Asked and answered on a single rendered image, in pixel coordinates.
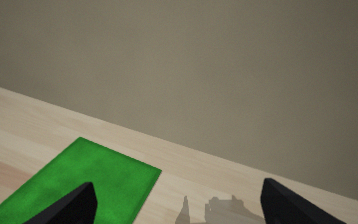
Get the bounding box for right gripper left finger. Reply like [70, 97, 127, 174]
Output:
[23, 182, 98, 224]

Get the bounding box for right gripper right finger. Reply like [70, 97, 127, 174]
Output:
[260, 178, 347, 224]

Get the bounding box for green towel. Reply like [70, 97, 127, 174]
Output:
[0, 137, 162, 224]

